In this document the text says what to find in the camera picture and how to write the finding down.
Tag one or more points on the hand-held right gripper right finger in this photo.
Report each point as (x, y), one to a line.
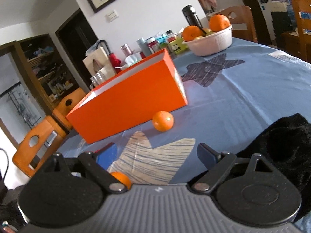
(209, 157)

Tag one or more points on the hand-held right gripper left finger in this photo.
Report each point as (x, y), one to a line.
(107, 157)

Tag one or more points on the small orange tangerine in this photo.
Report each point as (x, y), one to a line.
(163, 121)
(121, 178)

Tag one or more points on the orange cardboard box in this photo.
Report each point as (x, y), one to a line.
(126, 97)

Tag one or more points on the blue printed tablecloth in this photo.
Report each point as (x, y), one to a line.
(230, 89)

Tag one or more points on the clear glass mug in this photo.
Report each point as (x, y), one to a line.
(97, 80)

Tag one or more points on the black fuzzy cloth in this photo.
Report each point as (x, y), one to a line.
(286, 143)

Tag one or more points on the cream tote bag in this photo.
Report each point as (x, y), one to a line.
(98, 63)

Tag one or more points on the tissue pack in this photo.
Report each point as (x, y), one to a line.
(133, 60)

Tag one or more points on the wooden cabinet with shelves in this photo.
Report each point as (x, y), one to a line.
(48, 70)

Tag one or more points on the pink bottle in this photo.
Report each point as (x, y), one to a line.
(126, 51)

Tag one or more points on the white plastic basket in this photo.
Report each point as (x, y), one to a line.
(211, 43)

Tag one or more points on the green box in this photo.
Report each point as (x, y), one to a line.
(178, 45)

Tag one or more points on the grey bottle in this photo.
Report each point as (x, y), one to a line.
(143, 46)

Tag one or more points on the large orange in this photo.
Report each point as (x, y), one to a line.
(219, 23)
(191, 33)

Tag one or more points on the yellow green fruit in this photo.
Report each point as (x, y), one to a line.
(208, 31)

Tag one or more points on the black thermos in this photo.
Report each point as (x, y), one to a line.
(190, 15)

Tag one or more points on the wall light switch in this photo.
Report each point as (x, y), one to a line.
(111, 15)

